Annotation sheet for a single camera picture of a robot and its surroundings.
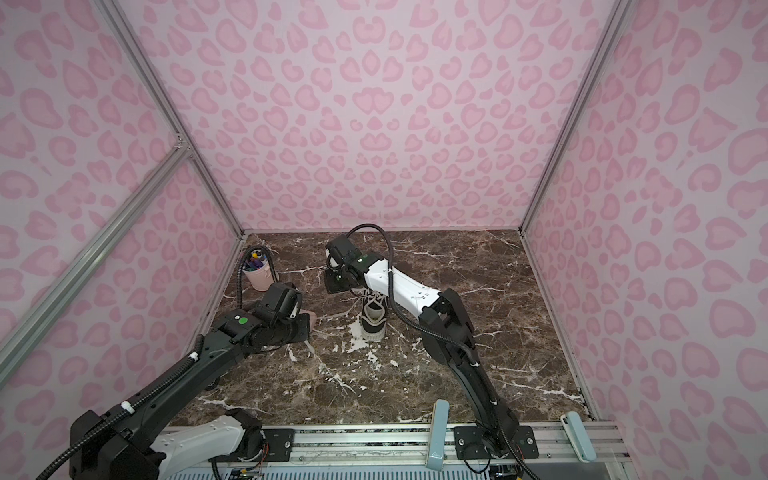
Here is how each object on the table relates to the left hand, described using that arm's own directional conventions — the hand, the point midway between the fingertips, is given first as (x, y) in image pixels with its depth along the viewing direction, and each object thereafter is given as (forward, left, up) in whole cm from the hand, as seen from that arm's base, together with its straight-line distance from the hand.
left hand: (308, 323), depth 80 cm
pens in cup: (+22, +21, -1) cm, 30 cm away
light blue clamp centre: (-25, -33, -9) cm, 42 cm away
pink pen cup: (+13, +16, +2) cm, 21 cm away
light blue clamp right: (-26, -66, -10) cm, 72 cm away
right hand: (+14, -4, -1) cm, 14 cm away
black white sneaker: (+5, -17, -7) cm, 19 cm away
